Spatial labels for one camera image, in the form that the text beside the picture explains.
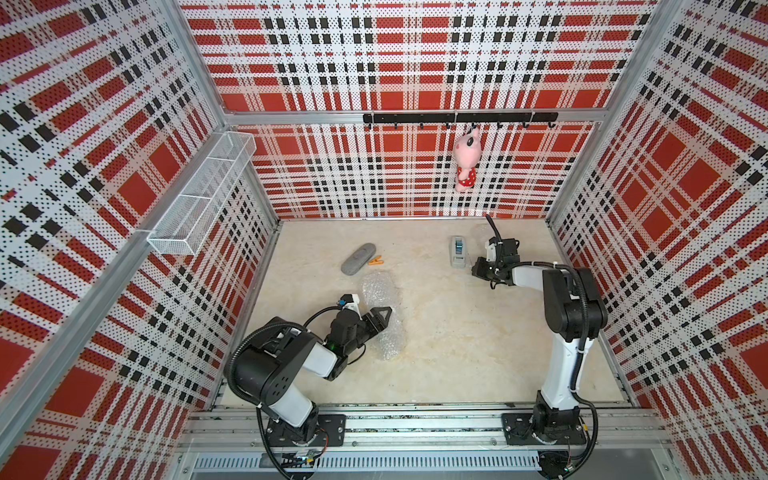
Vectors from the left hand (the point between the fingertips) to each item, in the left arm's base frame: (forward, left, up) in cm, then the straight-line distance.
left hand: (390, 314), depth 91 cm
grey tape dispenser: (+25, -24, -1) cm, 35 cm away
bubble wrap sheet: (+5, +3, +5) cm, 8 cm away
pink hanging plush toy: (+39, -24, +31) cm, 55 cm away
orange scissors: (+23, +6, -3) cm, 23 cm away
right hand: (+20, -30, -2) cm, 36 cm away
